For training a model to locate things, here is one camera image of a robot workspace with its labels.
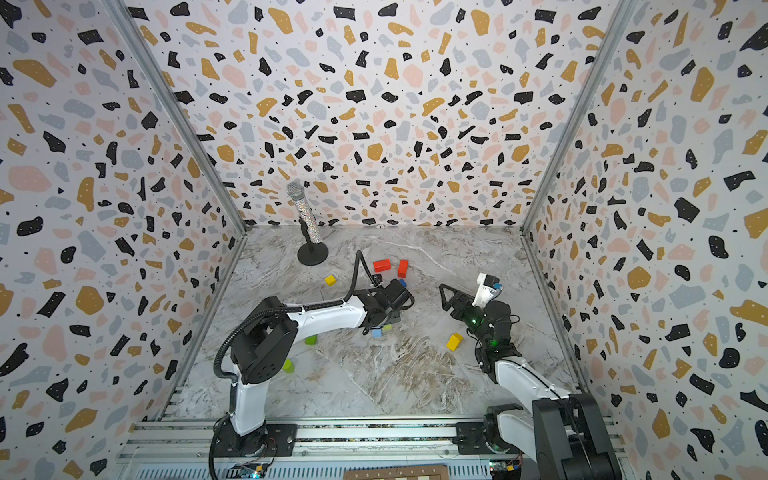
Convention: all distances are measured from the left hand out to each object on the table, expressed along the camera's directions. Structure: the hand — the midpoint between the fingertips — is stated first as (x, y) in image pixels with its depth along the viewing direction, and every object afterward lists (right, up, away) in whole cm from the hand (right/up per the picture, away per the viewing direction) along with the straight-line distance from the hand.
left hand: (394, 309), depth 92 cm
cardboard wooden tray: (+11, -32, -25) cm, 42 cm away
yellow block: (+18, -9, -2) cm, 20 cm away
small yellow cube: (-23, +8, +13) cm, 28 cm away
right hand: (+14, +9, -10) cm, 19 cm away
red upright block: (+2, +12, +17) cm, 21 cm away
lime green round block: (-18, -3, -39) cm, 43 cm away
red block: (-5, +13, +17) cm, 22 cm away
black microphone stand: (-32, +17, +21) cm, 42 cm away
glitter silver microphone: (-29, +36, -5) cm, 46 cm away
